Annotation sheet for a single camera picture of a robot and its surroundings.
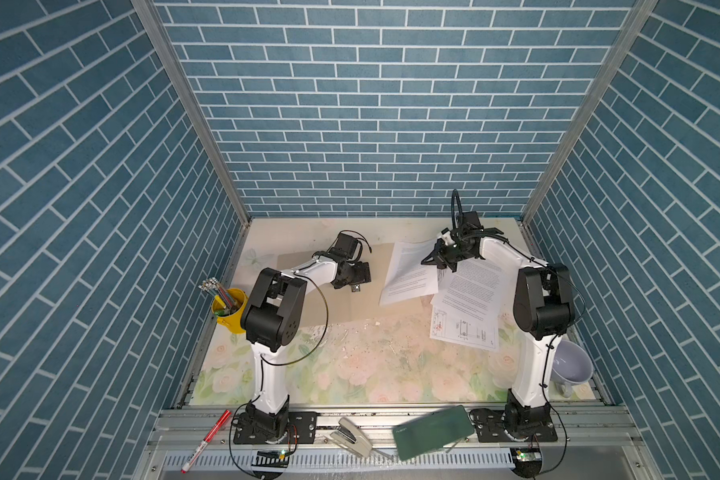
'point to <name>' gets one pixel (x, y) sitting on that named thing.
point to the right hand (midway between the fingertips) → (420, 258)
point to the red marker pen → (199, 450)
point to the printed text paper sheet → (407, 277)
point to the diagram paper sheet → (454, 325)
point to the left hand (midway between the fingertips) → (362, 277)
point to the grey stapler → (352, 437)
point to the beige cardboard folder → (339, 307)
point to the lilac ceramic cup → (571, 365)
